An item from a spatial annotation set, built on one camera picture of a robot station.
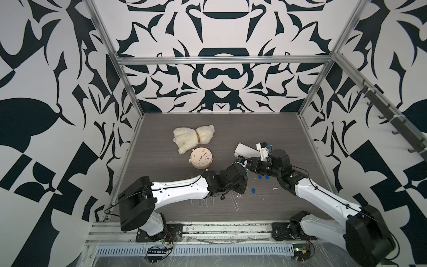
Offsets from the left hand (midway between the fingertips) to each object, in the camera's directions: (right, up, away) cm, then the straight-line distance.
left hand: (246, 178), depth 77 cm
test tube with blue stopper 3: (-5, -13, +6) cm, 15 cm away
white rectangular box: (+4, +10, +20) cm, 22 cm away
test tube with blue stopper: (-21, 0, -26) cm, 34 cm away
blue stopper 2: (+10, -3, +14) cm, 18 cm away
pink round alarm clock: (-22, +6, +18) cm, 29 cm away
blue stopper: (+6, -9, +10) cm, 15 cm away
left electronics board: (-39, -31, -5) cm, 50 cm away
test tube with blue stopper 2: (-22, -13, +5) cm, 26 cm away
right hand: (-1, +8, +3) cm, 8 cm away
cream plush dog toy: (-30, +17, +18) cm, 39 cm away
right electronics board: (+22, -29, -6) cm, 37 cm away
